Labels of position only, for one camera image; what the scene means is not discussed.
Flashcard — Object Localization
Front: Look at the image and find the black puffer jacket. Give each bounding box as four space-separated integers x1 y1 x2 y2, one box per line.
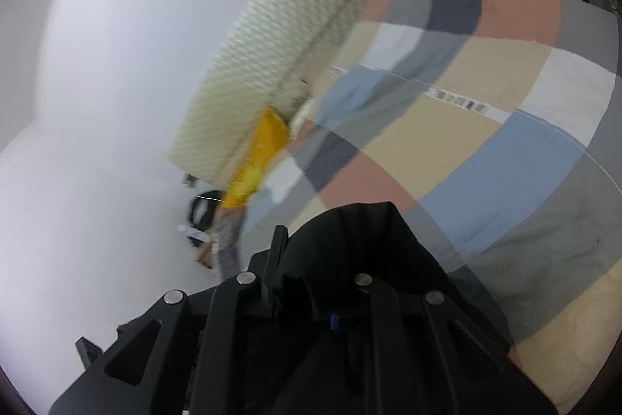
246 200 517 367

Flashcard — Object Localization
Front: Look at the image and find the grey plaid garment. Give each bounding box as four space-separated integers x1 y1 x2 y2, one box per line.
211 207 245 281

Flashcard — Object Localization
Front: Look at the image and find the wooden bedside table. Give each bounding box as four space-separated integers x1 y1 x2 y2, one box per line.
195 234 218 269

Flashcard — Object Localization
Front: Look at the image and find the black bag on nightstand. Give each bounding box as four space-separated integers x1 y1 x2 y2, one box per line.
187 189 225 232

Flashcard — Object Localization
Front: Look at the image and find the patchwork checkered bed quilt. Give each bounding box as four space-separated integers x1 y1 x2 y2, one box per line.
231 0 621 414

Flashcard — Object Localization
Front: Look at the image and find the cream quilted headboard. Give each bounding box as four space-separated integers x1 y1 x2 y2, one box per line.
169 0 366 184

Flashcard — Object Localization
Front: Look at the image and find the grey wall socket plate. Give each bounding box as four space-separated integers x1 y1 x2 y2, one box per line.
183 174 196 187

